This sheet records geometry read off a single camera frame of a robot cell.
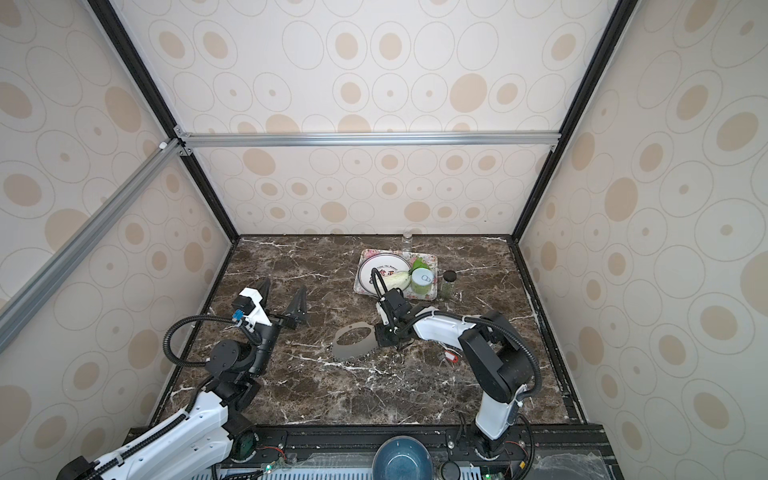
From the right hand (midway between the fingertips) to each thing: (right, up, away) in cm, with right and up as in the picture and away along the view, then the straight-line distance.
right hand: (390, 336), depth 92 cm
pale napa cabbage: (+3, +16, +10) cm, 19 cm away
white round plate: (-2, +22, +17) cm, 28 cm away
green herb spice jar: (+19, +15, +6) cm, 25 cm away
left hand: (-21, +18, -25) cm, 37 cm away
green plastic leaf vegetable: (+10, +23, +8) cm, 26 cm away
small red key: (+18, -5, -3) cm, 19 cm away
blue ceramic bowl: (+3, -24, -21) cm, 32 cm away
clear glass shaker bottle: (+6, +31, +19) cm, 37 cm away
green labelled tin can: (+11, +17, +7) cm, 21 cm away
